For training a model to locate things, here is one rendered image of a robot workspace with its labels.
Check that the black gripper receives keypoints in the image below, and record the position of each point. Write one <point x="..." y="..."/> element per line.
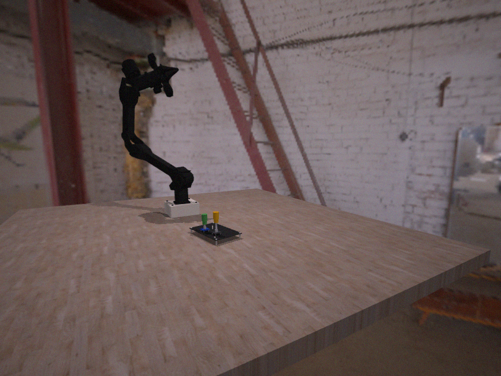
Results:
<point x="160" y="74"/>

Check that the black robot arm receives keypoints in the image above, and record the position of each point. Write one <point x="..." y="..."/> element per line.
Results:
<point x="181" y="177"/>

